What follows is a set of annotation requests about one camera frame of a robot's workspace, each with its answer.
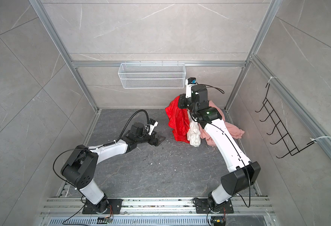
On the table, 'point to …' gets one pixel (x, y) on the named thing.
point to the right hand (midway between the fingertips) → (180, 94)
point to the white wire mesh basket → (152, 76)
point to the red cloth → (178, 119)
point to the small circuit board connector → (104, 220)
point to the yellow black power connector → (219, 222)
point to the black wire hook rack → (291, 146)
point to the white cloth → (193, 133)
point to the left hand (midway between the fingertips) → (160, 132)
